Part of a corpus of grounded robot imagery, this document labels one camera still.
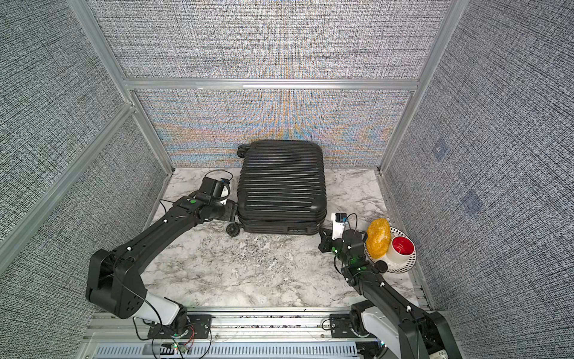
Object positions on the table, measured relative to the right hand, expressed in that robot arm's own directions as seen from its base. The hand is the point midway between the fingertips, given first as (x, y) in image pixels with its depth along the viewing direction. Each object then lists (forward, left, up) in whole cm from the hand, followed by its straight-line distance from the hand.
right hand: (319, 223), depth 84 cm
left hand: (+6, +33, +2) cm, 34 cm away
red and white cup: (-6, -32, -10) cm, 35 cm away
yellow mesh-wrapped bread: (-3, -23, -5) cm, 24 cm away
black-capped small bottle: (-15, -20, -3) cm, 25 cm away
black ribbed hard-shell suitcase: (+13, +14, +5) cm, 20 cm away
